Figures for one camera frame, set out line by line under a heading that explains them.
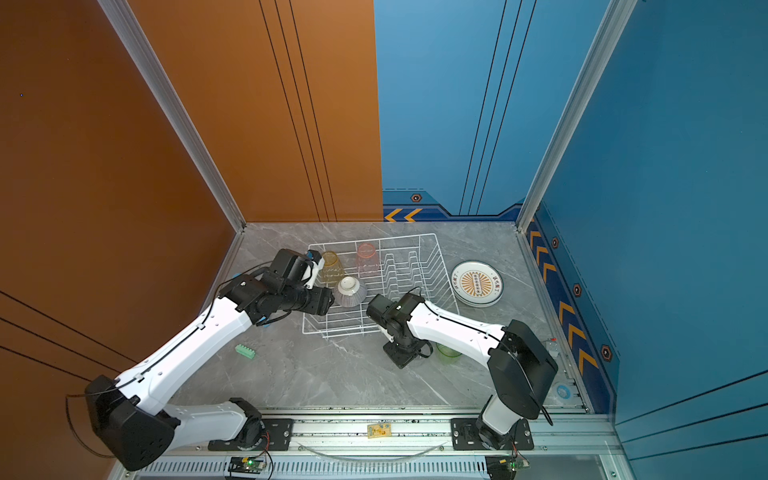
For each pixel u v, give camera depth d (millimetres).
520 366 415
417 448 723
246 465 708
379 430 738
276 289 569
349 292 928
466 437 725
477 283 994
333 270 990
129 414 376
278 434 742
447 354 800
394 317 597
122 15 695
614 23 710
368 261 980
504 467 698
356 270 1054
